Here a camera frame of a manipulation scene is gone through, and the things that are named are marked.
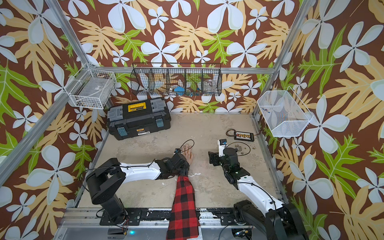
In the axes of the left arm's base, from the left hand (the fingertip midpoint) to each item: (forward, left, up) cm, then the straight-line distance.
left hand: (186, 166), depth 90 cm
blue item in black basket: (+40, +5, +27) cm, 49 cm away
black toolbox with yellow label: (+28, +32, +14) cm, 44 cm away
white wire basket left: (+34, +56, +32) cm, 73 cm away
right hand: (+6, -16, +9) cm, 20 cm away
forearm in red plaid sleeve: (-28, 0, +1) cm, 28 cm away
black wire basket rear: (+49, +7, +29) cm, 57 cm away
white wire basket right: (+21, -56, +24) cm, 65 cm away
